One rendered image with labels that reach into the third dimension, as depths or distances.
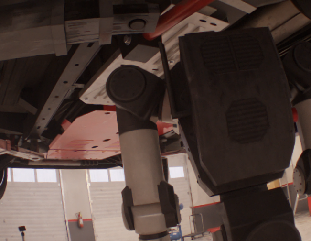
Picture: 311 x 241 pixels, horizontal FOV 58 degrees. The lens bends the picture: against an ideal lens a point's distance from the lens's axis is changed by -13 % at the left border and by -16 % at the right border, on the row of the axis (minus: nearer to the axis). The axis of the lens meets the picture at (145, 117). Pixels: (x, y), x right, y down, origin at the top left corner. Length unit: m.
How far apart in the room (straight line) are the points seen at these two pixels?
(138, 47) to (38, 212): 9.47
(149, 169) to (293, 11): 0.98
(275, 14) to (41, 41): 1.01
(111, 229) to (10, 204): 3.59
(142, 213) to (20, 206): 9.43
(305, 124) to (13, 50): 0.74
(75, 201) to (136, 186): 9.83
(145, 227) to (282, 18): 1.07
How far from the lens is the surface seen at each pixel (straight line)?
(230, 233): 0.58
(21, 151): 1.92
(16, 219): 10.05
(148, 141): 0.71
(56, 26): 0.70
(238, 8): 1.09
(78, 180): 10.65
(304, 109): 0.79
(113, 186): 11.20
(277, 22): 1.44
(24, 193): 10.16
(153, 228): 0.71
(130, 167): 0.70
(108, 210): 10.98
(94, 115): 1.69
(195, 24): 1.05
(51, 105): 1.60
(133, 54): 0.92
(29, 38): 0.75
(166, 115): 0.73
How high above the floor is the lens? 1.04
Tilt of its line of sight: 18 degrees up
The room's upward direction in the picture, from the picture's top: 8 degrees counter-clockwise
